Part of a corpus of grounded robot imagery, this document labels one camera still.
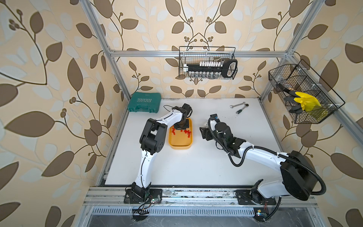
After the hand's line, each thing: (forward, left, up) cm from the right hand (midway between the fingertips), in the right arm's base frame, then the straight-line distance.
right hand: (205, 126), depth 86 cm
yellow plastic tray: (+1, +16, -15) cm, 22 cm away
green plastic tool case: (+32, +48, -8) cm, 58 cm away
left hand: (+9, +15, -12) cm, 21 cm away
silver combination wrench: (+29, -27, -14) cm, 42 cm away
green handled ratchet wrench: (+23, -31, -14) cm, 41 cm away
